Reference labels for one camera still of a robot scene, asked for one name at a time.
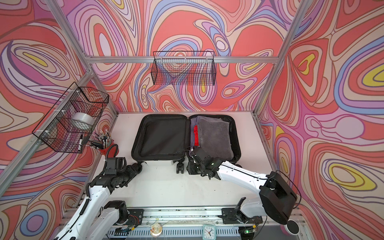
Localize grey towel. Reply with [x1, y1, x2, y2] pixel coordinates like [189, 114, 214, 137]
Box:
[197, 116, 234, 161]

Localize red t-shirt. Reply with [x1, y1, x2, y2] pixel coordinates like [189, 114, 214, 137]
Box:
[194, 125, 199, 146]

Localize purple jeans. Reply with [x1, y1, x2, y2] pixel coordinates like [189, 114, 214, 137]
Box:
[190, 118, 199, 147]

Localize black suitcase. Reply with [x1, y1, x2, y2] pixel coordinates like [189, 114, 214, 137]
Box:
[131, 114, 241, 175]

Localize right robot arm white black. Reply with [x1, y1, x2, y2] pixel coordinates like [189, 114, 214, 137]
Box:
[193, 156, 298, 225]

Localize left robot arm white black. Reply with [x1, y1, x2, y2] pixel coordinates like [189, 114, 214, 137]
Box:
[54, 158, 143, 240]

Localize red pen cup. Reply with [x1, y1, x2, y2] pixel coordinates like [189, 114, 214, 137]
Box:
[99, 141, 119, 158]

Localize round clear badge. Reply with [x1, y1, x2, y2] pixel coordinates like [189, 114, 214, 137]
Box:
[150, 223, 163, 238]

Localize small teal clock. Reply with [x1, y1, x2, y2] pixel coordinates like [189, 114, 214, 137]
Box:
[203, 225, 217, 240]

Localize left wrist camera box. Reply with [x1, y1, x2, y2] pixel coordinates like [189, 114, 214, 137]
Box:
[104, 157, 127, 176]

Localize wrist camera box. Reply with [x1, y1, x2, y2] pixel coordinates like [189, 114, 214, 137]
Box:
[104, 157, 127, 176]
[189, 146, 212, 164]

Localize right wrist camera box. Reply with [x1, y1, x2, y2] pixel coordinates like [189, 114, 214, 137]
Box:
[189, 146, 212, 164]

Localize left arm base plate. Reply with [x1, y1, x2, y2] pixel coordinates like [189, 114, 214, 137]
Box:
[115, 209, 144, 227]

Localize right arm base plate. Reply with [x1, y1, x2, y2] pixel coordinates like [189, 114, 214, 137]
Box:
[218, 208, 264, 226]

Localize silver duct tape roll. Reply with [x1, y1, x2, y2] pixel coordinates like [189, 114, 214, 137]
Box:
[72, 112, 95, 131]

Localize left black wire basket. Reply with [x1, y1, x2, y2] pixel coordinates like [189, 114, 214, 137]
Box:
[32, 83, 109, 154]

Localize black wire basket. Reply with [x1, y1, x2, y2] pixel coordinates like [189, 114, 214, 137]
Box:
[32, 83, 109, 154]
[151, 51, 217, 86]

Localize back black wire basket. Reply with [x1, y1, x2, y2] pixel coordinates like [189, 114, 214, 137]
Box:
[151, 51, 217, 86]

